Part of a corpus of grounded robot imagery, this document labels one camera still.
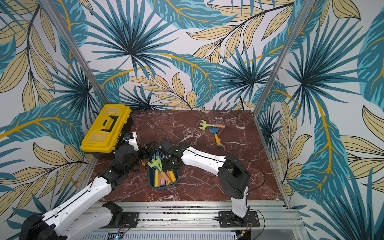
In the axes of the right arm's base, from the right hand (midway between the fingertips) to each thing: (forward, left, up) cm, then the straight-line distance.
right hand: (166, 167), depth 83 cm
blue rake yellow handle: (-5, +5, -2) cm, 7 cm away
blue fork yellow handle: (+31, -32, -8) cm, 45 cm away
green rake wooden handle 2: (+3, +5, -1) cm, 6 cm away
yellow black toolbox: (+27, +35, +9) cm, 45 cm away
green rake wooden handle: (+35, -24, -6) cm, 43 cm away
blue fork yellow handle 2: (+1, +2, +14) cm, 14 cm away
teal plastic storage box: (-4, -4, -2) cm, 6 cm away
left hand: (+8, +8, +11) cm, 16 cm away
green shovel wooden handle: (-7, -2, -2) cm, 8 cm away
